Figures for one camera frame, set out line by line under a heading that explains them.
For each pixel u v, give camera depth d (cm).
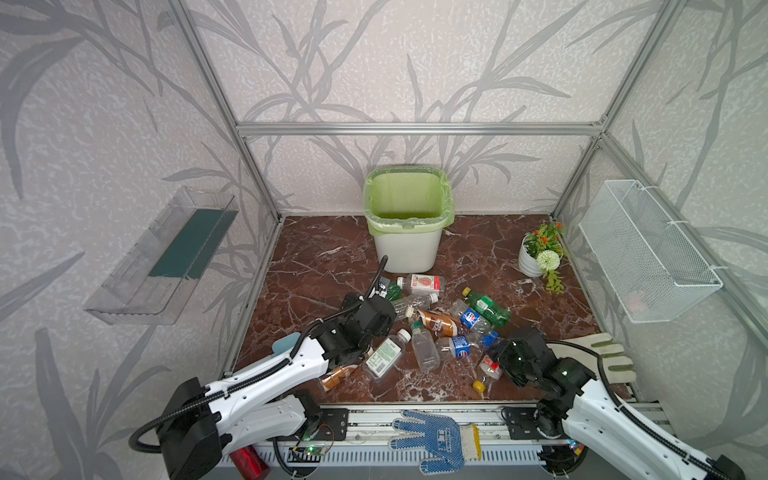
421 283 96
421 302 90
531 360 63
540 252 92
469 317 87
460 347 82
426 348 83
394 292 94
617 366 84
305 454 72
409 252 96
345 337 57
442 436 72
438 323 85
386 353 82
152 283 64
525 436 73
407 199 102
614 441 54
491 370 77
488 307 89
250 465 66
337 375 77
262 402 45
